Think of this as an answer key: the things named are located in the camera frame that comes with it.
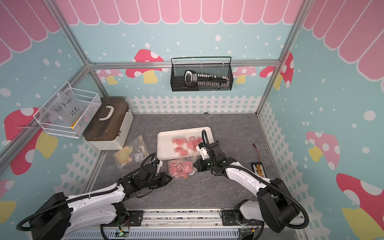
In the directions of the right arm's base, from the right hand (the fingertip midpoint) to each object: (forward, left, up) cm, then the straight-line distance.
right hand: (193, 164), depth 83 cm
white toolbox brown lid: (+17, +48, +12) cm, 52 cm away
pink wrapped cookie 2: (+16, +10, -8) cm, 20 cm away
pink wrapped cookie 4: (+18, +2, -7) cm, 19 cm away
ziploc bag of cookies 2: (+11, +40, -7) cm, 43 cm away
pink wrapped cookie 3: (+14, +7, -10) cm, 18 cm away
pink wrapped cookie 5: (+19, -1, -7) cm, 21 cm away
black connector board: (+1, -39, -9) cm, 40 cm away
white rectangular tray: (+21, +19, -8) cm, 30 cm away
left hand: (-7, +12, -5) cm, 15 cm away
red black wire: (+12, -43, -10) cm, 45 cm away
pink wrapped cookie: (+20, +10, -6) cm, 23 cm away
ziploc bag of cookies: (-1, +7, -3) cm, 7 cm away
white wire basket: (+27, +56, +25) cm, 67 cm away
